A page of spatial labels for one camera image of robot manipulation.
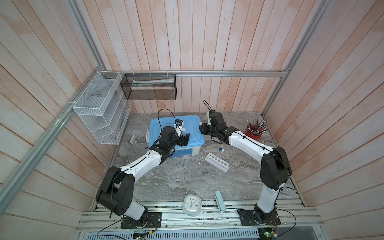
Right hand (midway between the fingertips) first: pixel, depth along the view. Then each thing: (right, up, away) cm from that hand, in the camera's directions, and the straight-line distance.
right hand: (199, 127), depth 91 cm
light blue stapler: (+9, -38, -14) cm, 41 cm away
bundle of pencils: (+37, 0, +2) cm, 37 cm away
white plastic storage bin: (-8, -15, -3) cm, 17 cm away
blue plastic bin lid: (-5, +1, +2) cm, 5 cm away
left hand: (-11, -4, -4) cm, 12 cm away
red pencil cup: (+38, -7, +6) cm, 39 cm away
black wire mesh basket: (-36, +30, +16) cm, 49 cm away
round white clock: (-5, -41, -15) cm, 44 cm away
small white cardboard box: (-47, -9, +12) cm, 49 cm away
